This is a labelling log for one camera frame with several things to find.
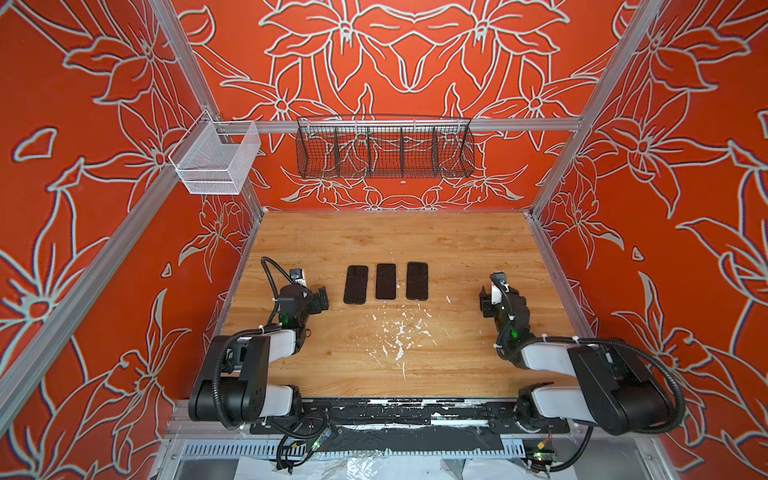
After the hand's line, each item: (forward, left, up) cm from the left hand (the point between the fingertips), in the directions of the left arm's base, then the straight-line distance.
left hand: (308, 288), depth 93 cm
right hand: (+3, -58, +3) cm, 58 cm away
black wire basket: (+40, -22, +26) cm, 53 cm away
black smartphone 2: (+8, -35, -5) cm, 37 cm away
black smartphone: (+7, -25, -4) cm, 26 cm away
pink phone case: (+7, -25, -4) cm, 26 cm away
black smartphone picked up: (+7, -14, -9) cm, 18 cm away
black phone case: (+8, -35, -5) cm, 37 cm away
